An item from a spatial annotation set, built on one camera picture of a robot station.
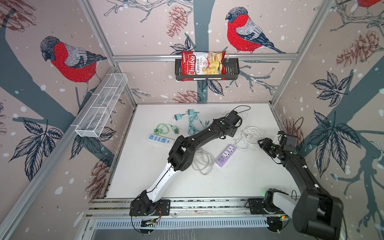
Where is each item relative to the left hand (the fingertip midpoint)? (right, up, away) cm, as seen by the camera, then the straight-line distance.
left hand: (230, 128), depth 93 cm
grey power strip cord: (-18, -20, -4) cm, 27 cm away
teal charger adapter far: (-26, +11, +20) cm, 35 cm away
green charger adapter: (-37, -2, +8) cm, 38 cm away
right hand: (+16, -9, -7) cm, 19 cm away
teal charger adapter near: (-35, +7, +17) cm, 40 cm away
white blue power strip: (-45, -8, +4) cm, 46 cm away
